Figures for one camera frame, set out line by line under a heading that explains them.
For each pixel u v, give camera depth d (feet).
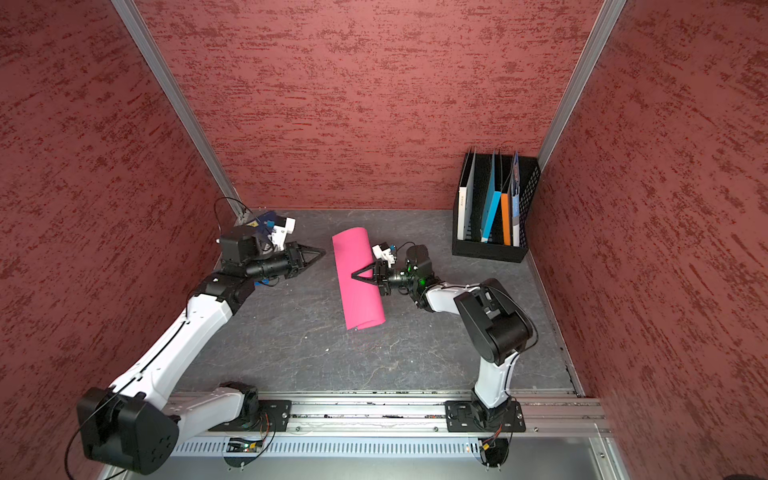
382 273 2.49
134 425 1.22
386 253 2.73
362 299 2.54
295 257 2.13
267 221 3.77
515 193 2.86
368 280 2.52
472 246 3.68
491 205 2.92
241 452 2.38
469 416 2.41
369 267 2.57
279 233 2.28
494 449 2.25
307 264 2.23
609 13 2.33
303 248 2.25
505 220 3.06
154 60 2.59
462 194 2.88
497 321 1.74
